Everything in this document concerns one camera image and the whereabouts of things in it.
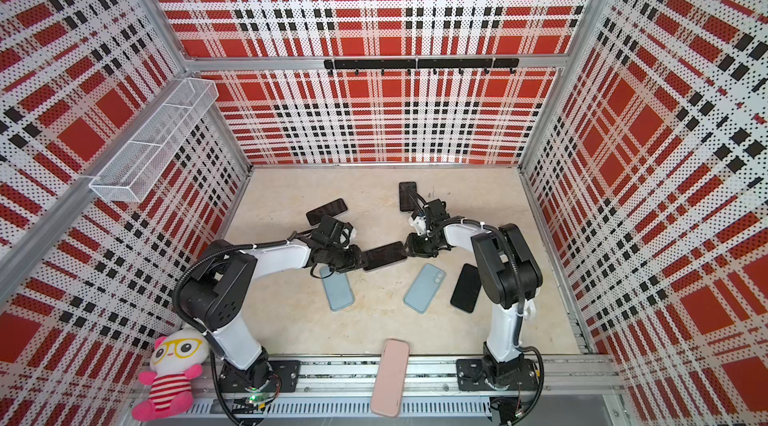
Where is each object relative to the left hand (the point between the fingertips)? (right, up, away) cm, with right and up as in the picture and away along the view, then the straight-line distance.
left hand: (365, 268), depth 92 cm
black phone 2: (+5, +3, +5) cm, 8 cm away
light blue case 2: (+18, -6, -2) cm, 19 cm away
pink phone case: (+8, -24, -22) cm, 34 cm away
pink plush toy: (-43, -17, -22) cm, 51 cm away
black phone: (+14, +22, +23) cm, 35 cm away
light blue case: (-8, -5, -4) cm, 10 cm away
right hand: (+13, +4, +2) cm, 14 cm away
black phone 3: (+31, -6, -3) cm, 32 cm away
